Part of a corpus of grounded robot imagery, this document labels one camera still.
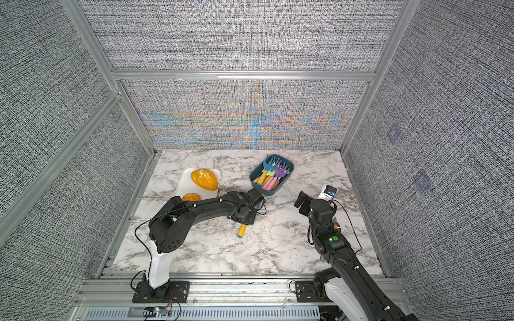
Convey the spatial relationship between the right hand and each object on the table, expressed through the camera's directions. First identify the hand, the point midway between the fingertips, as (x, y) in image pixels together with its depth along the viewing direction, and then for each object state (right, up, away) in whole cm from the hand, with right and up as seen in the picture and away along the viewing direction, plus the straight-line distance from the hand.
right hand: (310, 191), depth 79 cm
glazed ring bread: (-53, -5, +19) cm, 57 cm away
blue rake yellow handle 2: (-28, -18, +8) cm, 34 cm away
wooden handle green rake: (-17, +5, +23) cm, 29 cm away
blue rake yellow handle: (-15, +11, +27) cm, 33 cm away
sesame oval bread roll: (-47, +4, +21) cm, 52 cm away
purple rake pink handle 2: (-16, +2, +21) cm, 26 cm away
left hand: (-23, -15, +13) cm, 30 cm away
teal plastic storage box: (-22, +7, +24) cm, 33 cm away
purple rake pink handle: (-9, +8, +26) cm, 29 cm away
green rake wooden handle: (-14, +7, +24) cm, 29 cm away
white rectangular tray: (-59, +1, +26) cm, 64 cm away
